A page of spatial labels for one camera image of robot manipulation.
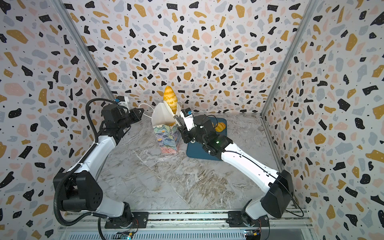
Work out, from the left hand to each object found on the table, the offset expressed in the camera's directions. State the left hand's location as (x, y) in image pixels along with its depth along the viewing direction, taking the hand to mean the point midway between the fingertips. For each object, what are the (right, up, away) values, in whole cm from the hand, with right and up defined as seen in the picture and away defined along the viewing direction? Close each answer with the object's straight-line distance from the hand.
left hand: (143, 106), depth 79 cm
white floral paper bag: (+12, -12, +2) cm, 17 cm away
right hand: (+20, -10, -10) cm, 24 cm away
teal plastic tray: (+27, -27, +18) cm, 42 cm away
